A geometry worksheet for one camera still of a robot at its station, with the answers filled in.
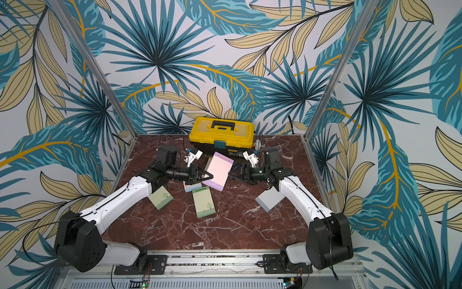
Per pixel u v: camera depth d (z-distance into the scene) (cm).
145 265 68
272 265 73
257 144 110
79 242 40
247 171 69
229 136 96
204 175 72
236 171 73
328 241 41
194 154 72
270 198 93
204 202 90
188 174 67
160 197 90
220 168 76
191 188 94
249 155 75
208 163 75
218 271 73
